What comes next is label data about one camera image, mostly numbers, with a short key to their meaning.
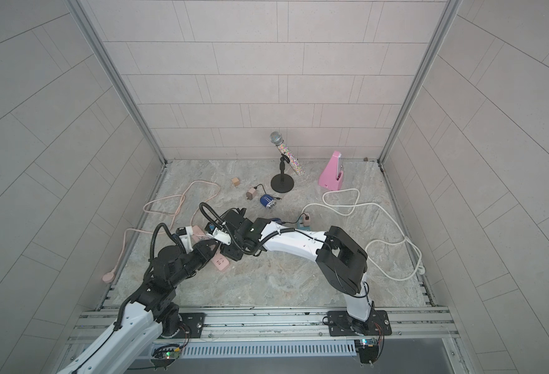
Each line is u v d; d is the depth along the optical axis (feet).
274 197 3.35
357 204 3.25
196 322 2.36
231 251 2.29
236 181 3.50
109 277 2.67
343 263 1.50
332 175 3.34
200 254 2.23
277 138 2.84
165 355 2.15
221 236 2.29
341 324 2.33
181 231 2.36
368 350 2.26
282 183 3.49
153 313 1.81
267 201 3.25
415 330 2.36
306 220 2.87
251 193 3.27
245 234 2.00
